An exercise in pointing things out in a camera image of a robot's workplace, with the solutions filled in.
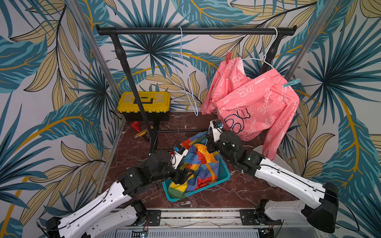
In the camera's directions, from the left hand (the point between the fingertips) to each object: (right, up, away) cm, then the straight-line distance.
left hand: (187, 171), depth 66 cm
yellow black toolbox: (-22, +34, +36) cm, 54 cm away
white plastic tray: (+54, 0, +24) cm, 59 cm away
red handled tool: (-39, +22, +44) cm, 62 cm away
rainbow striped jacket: (+7, +5, +3) cm, 9 cm away
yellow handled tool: (-33, +15, +37) cm, 52 cm away
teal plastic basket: (+20, -7, +17) cm, 27 cm away
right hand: (+10, +16, +6) cm, 20 cm away
